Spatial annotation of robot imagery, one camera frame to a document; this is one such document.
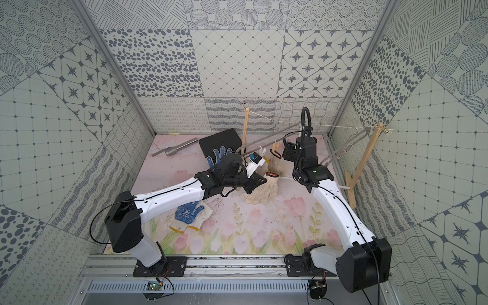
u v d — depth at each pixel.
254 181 0.67
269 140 0.76
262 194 0.81
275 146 0.83
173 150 1.10
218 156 1.01
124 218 0.43
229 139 1.11
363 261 0.38
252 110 1.11
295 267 0.73
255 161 0.66
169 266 0.73
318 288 0.73
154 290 0.71
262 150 0.81
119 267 0.75
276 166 0.89
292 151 0.69
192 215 0.86
